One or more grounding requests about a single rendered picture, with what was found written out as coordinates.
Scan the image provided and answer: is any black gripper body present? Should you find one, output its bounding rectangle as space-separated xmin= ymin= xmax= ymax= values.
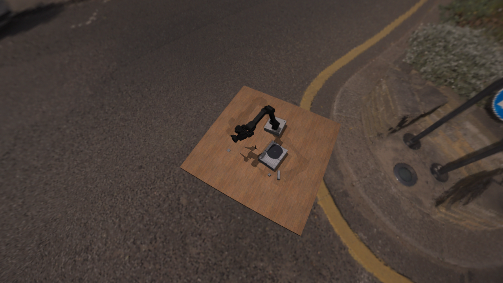
xmin=232 ymin=125 xmax=246 ymax=143

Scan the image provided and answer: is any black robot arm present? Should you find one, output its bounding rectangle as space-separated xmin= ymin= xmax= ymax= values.
xmin=235 ymin=105 xmax=280 ymax=141

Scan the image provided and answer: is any dark grey round disc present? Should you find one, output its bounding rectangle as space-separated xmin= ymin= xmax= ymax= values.
xmin=267 ymin=144 xmax=283 ymax=159

